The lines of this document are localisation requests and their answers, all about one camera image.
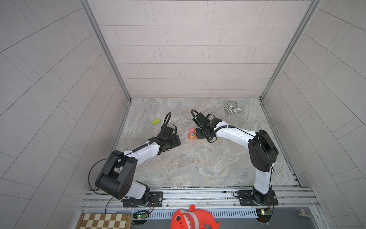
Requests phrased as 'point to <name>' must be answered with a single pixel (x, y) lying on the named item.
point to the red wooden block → (192, 136)
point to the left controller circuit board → (140, 217)
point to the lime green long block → (156, 121)
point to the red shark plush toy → (192, 219)
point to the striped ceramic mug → (232, 108)
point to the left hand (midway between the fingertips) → (178, 139)
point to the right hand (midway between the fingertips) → (198, 135)
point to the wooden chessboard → (105, 221)
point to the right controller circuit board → (264, 215)
